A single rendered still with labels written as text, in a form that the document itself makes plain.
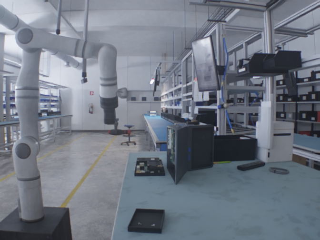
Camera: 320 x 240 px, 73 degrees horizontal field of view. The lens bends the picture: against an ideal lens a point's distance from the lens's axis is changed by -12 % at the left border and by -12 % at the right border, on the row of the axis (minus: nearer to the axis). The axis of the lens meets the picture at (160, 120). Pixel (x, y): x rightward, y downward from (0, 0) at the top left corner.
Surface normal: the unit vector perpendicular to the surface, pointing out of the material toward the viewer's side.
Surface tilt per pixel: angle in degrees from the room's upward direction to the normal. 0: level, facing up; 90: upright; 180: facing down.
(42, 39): 94
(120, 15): 90
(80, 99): 90
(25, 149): 91
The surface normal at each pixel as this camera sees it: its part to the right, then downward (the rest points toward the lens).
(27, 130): 0.22, 0.38
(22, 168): 0.19, 0.07
